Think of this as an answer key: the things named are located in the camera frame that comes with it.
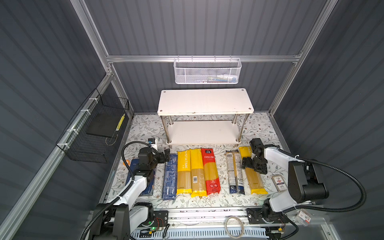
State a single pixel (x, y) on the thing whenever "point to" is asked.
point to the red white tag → (303, 217)
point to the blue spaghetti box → (170, 178)
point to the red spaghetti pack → (211, 177)
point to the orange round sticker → (127, 161)
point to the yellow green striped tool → (120, 122)
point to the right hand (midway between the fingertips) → (252, 169)
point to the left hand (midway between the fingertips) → (162, 150)
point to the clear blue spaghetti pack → (236, 185)
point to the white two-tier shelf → (206, 116)
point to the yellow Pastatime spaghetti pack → (184, 181)
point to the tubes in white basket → (219, 78)
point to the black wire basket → (89, 136)
